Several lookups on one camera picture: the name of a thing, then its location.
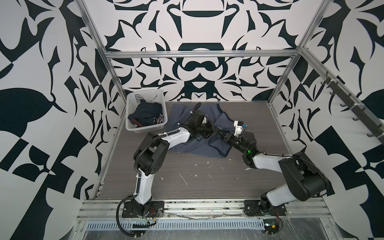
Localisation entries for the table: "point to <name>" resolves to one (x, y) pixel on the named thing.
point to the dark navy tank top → (146, 112)
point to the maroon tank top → (134, 121)
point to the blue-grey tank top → (215, 145)
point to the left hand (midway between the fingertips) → (224, 126)
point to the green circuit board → (271, 225)
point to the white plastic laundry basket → (133, 99)
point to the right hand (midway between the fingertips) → (218, 131)
